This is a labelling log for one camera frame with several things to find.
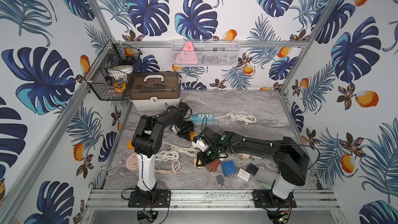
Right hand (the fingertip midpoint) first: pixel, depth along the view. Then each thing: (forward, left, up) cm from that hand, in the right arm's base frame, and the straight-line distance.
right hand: (198, 163), depth 79 cm
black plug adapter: (-1, -29, -6) cm, 29 cm away
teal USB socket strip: (+32, 0, -5) cm, 32 cm away
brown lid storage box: (+41, +29, +11) cm, 51 cm away
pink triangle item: (+52, +7, +29) cm, 60 cm away
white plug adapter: (-4, -23, -5) cm, 24 cm away
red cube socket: (-1, -8, -2) cm, 8 cm away
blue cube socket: (-1, -16, -3) cm, 16 cm away
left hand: (+21, +3, -4) cm, 22 cm away
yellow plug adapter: (-1, -1, +3) cm, 3 cm away
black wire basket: (+42, +54, +20) cm, 71 cm away
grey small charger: (-6, -11, -7) cm, 15 cm away
